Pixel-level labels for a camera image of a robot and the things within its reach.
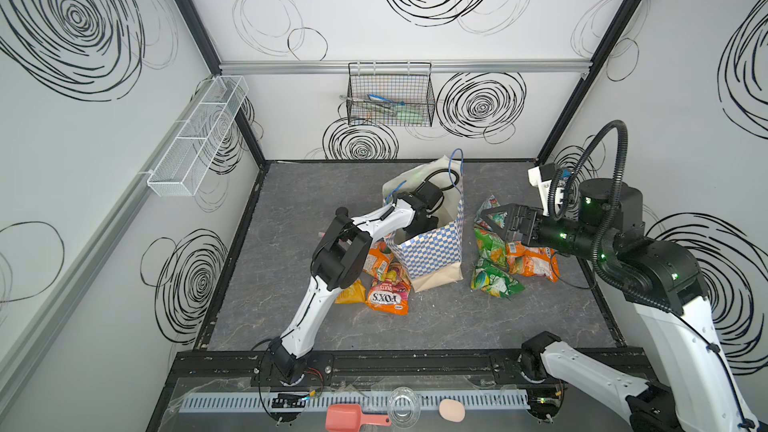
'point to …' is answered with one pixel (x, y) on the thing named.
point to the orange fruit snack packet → (379, 258)
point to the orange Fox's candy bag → (390, 296)
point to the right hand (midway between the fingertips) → (493, 215)
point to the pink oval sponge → (452, 410)
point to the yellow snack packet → (354, 294)
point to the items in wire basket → (388, 106)
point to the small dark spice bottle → (342, 210)
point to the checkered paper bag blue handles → (432, 257)
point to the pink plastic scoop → (350, 418)
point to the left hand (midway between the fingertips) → (433, 231)
